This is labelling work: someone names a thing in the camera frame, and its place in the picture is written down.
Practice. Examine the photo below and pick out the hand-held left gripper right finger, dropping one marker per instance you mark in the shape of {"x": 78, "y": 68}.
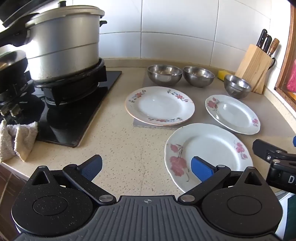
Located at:
{"x": 201, "y": 171}

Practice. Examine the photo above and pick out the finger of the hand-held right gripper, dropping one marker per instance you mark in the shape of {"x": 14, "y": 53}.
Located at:
{"x": 294, "y": 141}
{"x": 263, "y": 148}

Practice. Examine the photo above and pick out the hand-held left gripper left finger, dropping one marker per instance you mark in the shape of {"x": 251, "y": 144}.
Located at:
{"x": 92, "y": 167}

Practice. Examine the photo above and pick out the large pink flower plate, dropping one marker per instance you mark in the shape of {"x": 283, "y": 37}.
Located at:
{"x": 208, "y": 143}

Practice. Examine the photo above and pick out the small pink flower plate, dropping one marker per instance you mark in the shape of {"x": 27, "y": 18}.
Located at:
{"x": 233, "y": 113}

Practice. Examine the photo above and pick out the stainless steel bowl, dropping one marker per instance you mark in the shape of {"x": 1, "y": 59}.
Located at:
{"x": 237, "y": 87}
{"x": 164, "y": 74}
{"x": 198, "y": 76}

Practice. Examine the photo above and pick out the red and blue flower plate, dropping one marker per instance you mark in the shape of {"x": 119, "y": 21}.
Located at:
{"x": 159, "y": 105}

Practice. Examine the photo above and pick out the black glass gas stove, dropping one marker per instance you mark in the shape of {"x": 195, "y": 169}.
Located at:
{"x": 76, "y": 115}

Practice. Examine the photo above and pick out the pink plastic bag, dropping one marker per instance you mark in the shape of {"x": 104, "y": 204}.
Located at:
{"x": 292, "y": 81}

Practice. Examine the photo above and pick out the white terry cloth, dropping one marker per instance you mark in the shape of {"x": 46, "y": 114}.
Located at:
{"x": 20, "y": 141}

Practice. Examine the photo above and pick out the grey counter mat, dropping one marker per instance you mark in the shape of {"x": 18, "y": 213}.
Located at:
{"x": 199, "y": 93}

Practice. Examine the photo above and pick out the black metal loop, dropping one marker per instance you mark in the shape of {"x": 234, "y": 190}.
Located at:
{"x": 273, "y": 62}

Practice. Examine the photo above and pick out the wooden knife block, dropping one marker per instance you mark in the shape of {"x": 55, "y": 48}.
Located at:
{"x": 253, "y": 67}

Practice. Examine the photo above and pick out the yellow sponge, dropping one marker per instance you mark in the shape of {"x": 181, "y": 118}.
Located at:
{"x": 222, "y": 74}

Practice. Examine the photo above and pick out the brown wooden cabinet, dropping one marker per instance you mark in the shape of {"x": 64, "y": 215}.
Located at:
{"x": 9, "y": 197}

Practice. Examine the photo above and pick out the large aluminium pot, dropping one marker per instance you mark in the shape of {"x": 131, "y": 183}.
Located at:
{"x": 62, "y": 48}

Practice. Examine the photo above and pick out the dark frying pan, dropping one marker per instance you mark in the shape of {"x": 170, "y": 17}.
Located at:
{"x": 12, "y": 60}

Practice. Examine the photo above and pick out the aluminium pot lid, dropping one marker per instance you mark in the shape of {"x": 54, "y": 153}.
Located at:
{"x": 69, "y": 11}

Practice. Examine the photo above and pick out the wooden window frame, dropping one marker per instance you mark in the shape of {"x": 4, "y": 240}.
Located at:
{"x": 283, "y": 69}

